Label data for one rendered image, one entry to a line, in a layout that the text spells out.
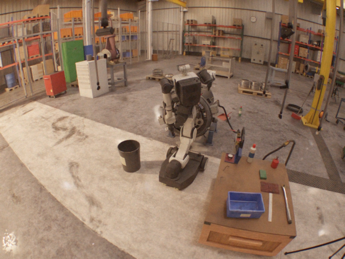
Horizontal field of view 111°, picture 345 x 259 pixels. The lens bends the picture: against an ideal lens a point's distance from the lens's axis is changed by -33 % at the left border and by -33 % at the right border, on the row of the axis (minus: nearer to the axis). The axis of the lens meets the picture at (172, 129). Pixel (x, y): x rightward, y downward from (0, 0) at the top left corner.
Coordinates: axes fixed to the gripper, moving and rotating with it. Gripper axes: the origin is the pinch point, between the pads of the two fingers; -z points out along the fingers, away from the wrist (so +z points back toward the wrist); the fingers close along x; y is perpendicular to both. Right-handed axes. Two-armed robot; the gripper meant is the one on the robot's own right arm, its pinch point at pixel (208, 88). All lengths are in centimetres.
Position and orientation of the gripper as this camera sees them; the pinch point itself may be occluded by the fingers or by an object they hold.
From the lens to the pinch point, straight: 252.7
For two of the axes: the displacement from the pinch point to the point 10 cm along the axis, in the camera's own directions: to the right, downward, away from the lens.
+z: 0.9, -8.6, -5.1
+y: -9.1, -2.7, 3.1
